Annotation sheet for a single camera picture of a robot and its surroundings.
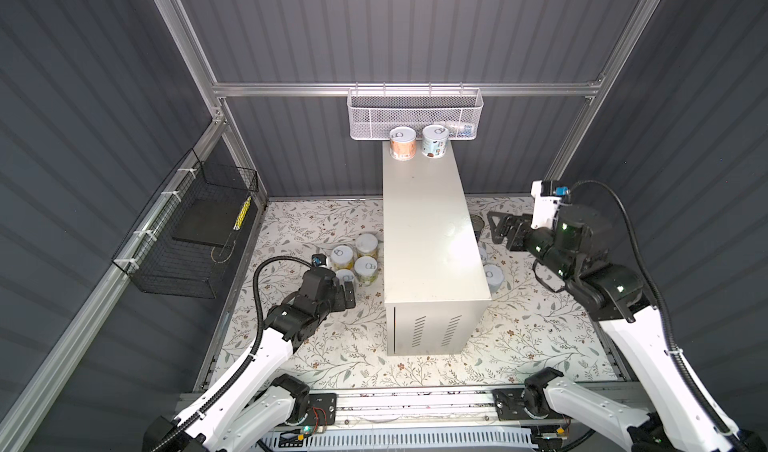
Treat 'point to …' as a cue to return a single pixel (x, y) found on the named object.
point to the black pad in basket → (208, 220)
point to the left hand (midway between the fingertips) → (337, 288)
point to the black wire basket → (154, 262)
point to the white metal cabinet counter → (436, 290)
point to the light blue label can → (345, 275)
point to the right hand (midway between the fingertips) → (509, 216)
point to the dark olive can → (477, 224)
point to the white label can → (494, 276)
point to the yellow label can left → (342, 258)
